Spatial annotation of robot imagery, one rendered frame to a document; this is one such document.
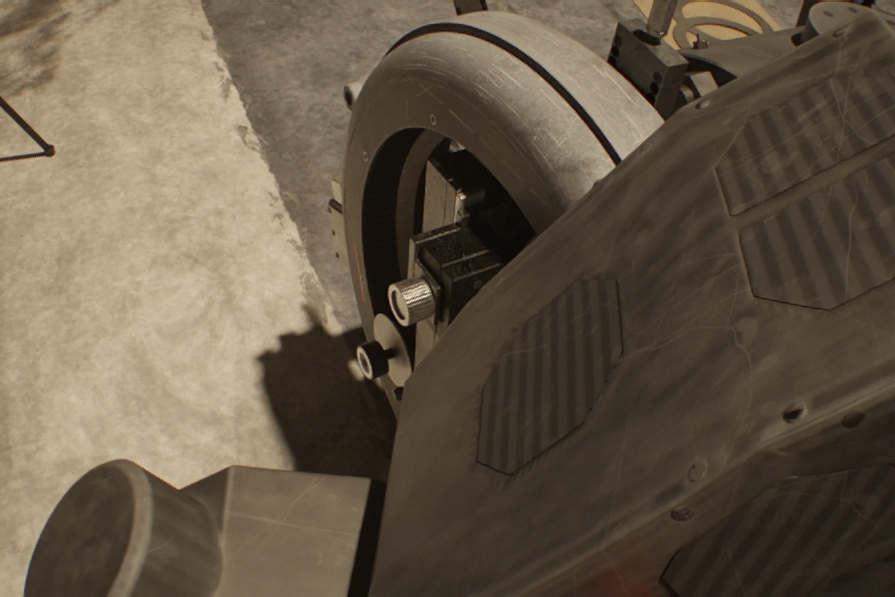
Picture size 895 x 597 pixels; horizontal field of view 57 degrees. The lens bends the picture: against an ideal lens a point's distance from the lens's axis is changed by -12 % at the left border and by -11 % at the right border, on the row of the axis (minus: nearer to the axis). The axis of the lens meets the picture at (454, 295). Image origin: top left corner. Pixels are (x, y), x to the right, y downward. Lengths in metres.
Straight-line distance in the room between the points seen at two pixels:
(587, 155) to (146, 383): 1.23
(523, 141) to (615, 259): 0.47
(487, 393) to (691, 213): 0.11
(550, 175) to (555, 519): 0.53
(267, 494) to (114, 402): 1.37
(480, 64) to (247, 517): 0.55
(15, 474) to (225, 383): 0.47
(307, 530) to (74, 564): 0.12
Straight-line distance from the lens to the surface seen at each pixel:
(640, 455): 0.28
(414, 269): 0.92
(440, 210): 0.96
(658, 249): 0.34
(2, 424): 1.86
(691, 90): 1.13
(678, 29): 3.14
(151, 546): 0.42
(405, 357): 1.22
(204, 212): 2.17
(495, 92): 0.85
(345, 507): 0.46
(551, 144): 0.80
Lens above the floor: 1.41
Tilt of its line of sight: 46 degrees down
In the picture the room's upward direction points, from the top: 7 degrees clockwise
